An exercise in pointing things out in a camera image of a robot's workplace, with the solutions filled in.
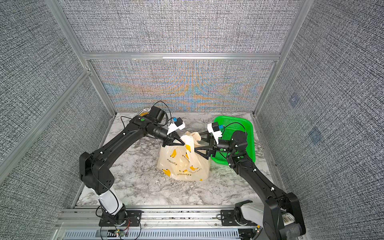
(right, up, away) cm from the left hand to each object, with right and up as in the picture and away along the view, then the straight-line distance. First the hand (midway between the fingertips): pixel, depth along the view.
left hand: (185, 142), depth 74 cm
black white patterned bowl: (-34, +20, +44) cm, 59 cm away
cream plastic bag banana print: (-2, -11, +4) cm, 12 cm away
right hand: (+5, +1, -7) cm, 9 cm away
